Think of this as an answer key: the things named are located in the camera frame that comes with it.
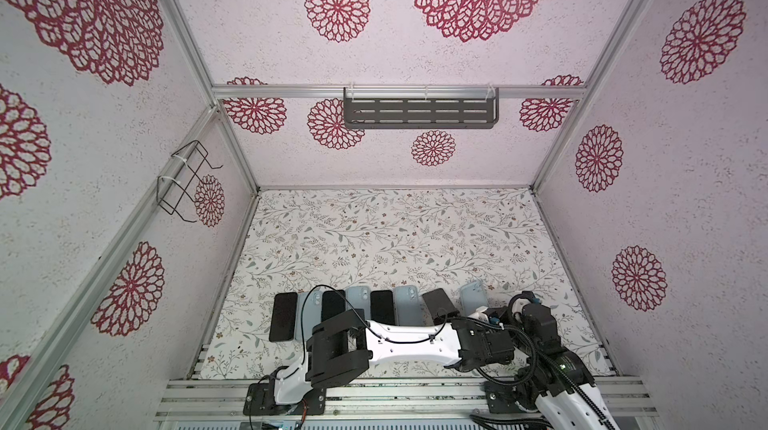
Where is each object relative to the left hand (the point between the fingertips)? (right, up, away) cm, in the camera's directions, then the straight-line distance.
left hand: (441, 318), depth 79 cm
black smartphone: (+1, +2, +7) cm, 7 cm away
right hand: (+10, +2, +2) cm, 11 cm away
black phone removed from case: (-45, -3, +9) cm, 46 cm away
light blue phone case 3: (+12, +3, +11) cm, 16 cm away
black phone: (-16, 0, +12) cm, 20 cm away
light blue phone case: (-23, +2, +13) cm, 27 cm away
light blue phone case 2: (-7, -1, +11) cm, 13 cm away
